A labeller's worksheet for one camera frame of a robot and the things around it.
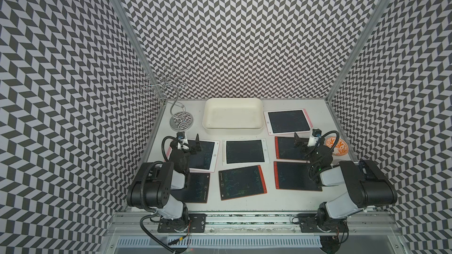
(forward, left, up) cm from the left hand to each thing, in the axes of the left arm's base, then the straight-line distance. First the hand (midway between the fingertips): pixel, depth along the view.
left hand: (189, 135), depth 90 cm
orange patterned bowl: (-4, -80, -7) cm, 81 cm away
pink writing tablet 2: (+16, -57, -10) cm, 60 cm away
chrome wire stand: (+16, +9, -7) cm, 20 cm away
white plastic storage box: (+19, -23, -8) cm, 31 cm away
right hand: (0, -60, -1) cm, 60 cm away
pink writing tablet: (-9, -9, -10) cm, 16 cm away
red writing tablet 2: (-24, -6, -9) cm, 26 cm away
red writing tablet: (-21, -27, -10) cm, 35 cm away
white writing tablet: (-4, -29, -11) cm, 31 cm away
